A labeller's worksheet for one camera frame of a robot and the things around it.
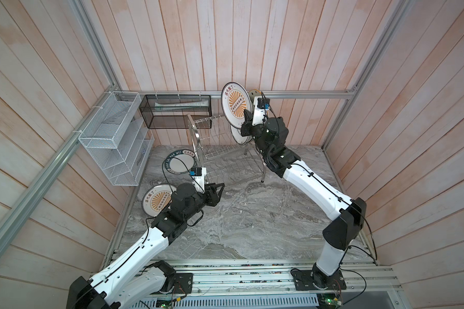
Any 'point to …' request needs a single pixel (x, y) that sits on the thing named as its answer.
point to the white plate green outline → (238, 137)
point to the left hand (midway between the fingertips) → (220, 188)
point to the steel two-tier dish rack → (223, 159)
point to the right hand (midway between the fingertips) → (243, 110)
